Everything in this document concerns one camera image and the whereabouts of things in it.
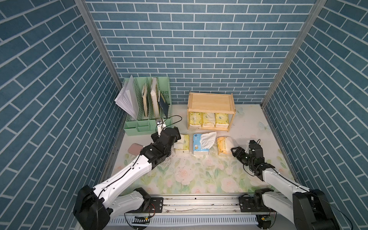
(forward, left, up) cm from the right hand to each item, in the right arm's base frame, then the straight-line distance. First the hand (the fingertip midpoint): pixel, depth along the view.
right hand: (234, 151), depth 89 cm
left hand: (+1, +37, +17) cm, 41 cm away
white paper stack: (+20, +69, +22) cm, 75 cm away
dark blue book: (+34, +51, +2) cm, 61 cm away
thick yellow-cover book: (+25, +53, +23) cm, 63 cm away
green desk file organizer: (+15, +61, +2) cm, 63 cm away
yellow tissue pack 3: (+23, +7, +3) cm, 24 cm away
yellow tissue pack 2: (+22, +16, +3) cm, 28 cm away
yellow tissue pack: (+21, +26, +3) cm, 33 cm away
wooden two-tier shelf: (+25, +16, +17) cm, 35 cm away
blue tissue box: (+4, +20, +2) cm, 20 cm away
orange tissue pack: (+5, +6, -1) cm, 7 cm away
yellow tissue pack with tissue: (+1, +33, 0) cm, 33 cm away
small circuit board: (-39, +50, -8) cm, 63 cm away
